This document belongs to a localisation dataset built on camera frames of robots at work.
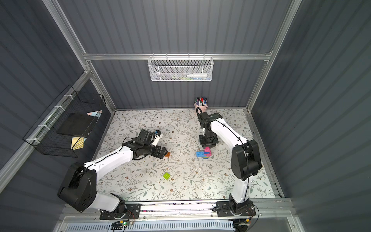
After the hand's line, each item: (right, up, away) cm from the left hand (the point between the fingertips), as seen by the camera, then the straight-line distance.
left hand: (162, 150), depth 87 cm
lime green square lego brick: (+3, -15, -3) cm, 15 cm away
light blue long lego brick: (+24, -3, +2) cm, 24 cm away
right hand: (+27, +2, -1) cm, 27 cm away
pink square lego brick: (+27, +1, -3) cm, 27 cm away
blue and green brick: (+27, -6, +6) cm, 28 cm away
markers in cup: (+25, +33, +21) cm, 47 cm away
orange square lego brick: (+3, -4, +5) cm, 7 cm away
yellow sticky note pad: (-31, +8, -26) cm, 42 cm away
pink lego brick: (+29, -3, +2) cm, 29 cm away
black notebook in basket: (-42, +16, -13) cm, 47 cm away
